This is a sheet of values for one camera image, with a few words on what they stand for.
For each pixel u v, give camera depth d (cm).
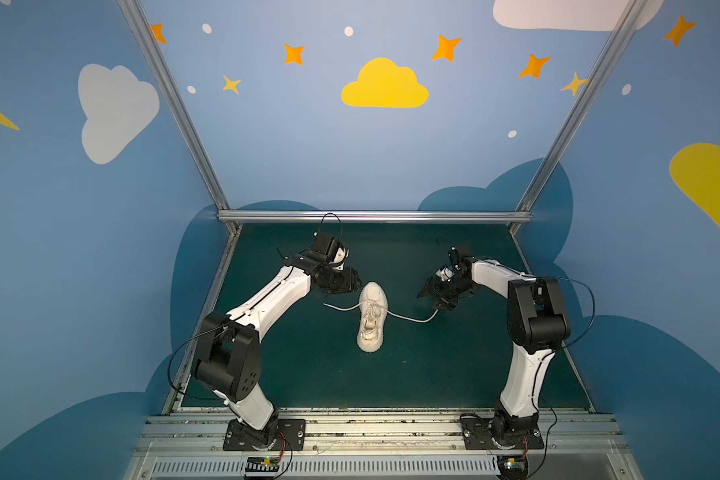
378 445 73
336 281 75
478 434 75
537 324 54
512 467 73
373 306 94
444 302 90
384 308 96
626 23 71
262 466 73
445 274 93
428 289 90
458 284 85
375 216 123
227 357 45
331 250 70
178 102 84
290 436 75
